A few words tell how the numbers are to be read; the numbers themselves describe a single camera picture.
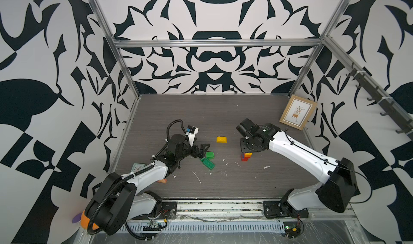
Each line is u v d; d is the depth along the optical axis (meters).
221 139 0.97
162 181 0.81
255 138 0.56
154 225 0.68
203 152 0.75
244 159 0.87
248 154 0.79
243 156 0.82
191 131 0.73
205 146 0.77
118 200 0.41
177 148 0.66
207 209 0.76
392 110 0.55
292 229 0.71
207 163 0.87
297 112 1.00
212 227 0.71
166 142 0.65
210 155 0.90
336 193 0.40
